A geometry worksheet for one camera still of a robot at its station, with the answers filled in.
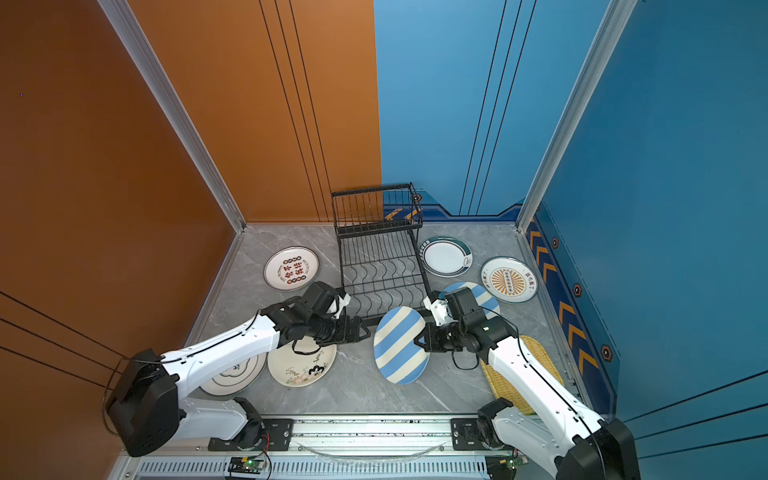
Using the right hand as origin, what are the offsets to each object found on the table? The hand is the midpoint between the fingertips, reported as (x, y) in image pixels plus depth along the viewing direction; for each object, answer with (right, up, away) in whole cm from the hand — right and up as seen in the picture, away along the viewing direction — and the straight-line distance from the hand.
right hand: (414, 341), depth 76 cm
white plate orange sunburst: (+35, +13, +26) cm, 46 cm away
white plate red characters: (-42, +17, +30) cm, 54 cm away
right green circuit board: (+23, -26, -7) cm, 36 cm away
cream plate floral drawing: (-33, -10, +7) cm, 35 cm away
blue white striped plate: (-4, -5, +3) cm, 7 cm away
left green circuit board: (-40, -28, -6) cm, 49 cm away
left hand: (-14, +1, +4) cm, 15 cm away
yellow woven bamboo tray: (+24, -14, +3) cm, 28 cm away
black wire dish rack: (-9, +20, +29) cm, 37 cm away
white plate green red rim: (+14, +21, +33) cm, 41 cm away
